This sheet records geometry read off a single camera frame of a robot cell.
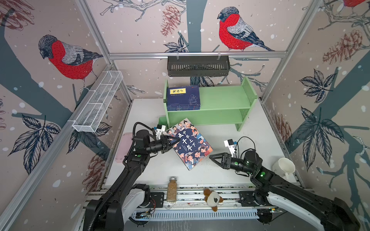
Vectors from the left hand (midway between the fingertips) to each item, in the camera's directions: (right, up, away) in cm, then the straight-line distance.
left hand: (178, 142), depth 72 cm
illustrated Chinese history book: (+8, -4, +1) cm, 9 cm away
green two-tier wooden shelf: (+22, +19, +6) cm, 30 cm away
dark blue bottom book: (+5, +25, +8) cm, 26 cm away
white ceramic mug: (+57, -14, +4) cm, 59 cm away
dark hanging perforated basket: (+13, +50, +33) cm, 61 cm away
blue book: (+3, +18, +5) cm, 19 cm away
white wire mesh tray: (-46, +22, +6) cm, 51 cm away
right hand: (+16, -9, -2) cm, 19 cm away
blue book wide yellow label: (+2, +17, +6) cm, 18 cm away
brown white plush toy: (+17, -29, 0) cm, 34 cm away
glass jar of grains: (-3, -25, +1) cm, 25 cm away
